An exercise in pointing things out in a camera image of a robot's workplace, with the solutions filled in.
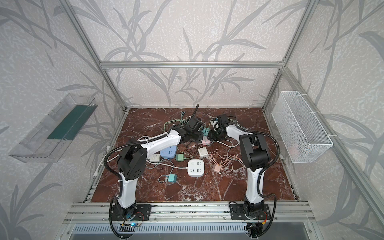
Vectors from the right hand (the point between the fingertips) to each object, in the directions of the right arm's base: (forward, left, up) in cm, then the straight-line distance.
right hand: (211, 133), depth 102 cm
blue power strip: (-14, +26, 0) cm, 30 cm away
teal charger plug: (-30, +23, 0) cm, 38 cm away
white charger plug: (-14, +6, -1) cm, 15 cm away
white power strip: (-24, +10, 0) cm, 26 cm away
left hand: (-5, +6, +8) cm, 11 cm away
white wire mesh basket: (-24, -37, +32) cm, 54 cm away
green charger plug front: (-17, +20, -1) cm, 27 cm away
